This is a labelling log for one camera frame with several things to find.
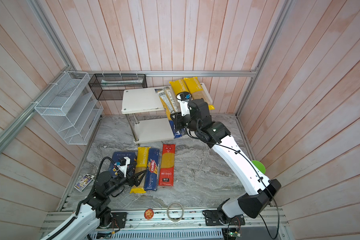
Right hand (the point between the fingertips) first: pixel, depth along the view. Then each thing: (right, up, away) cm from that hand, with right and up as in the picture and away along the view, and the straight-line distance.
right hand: (171, 114), depth 67 cm
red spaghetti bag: (-4, -29, +24) cm, 38 cm away
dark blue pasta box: (-35, -23, +23) cm, 48 cm away
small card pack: (-51, -38, +16) cm, 66 cm away
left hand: (-17, -28, +11) cm, 35 cm away
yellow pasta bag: (-19, -28, +23) cm, 41 cm away
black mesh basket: (-46, +24, +37) cm, 63 cm away
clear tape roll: (+1, -51, +10) cm, 52 cm away
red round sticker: (-12, -50, +8) cm, 52 cm away
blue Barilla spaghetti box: (-12, -35, +16) cm, 40 cm away
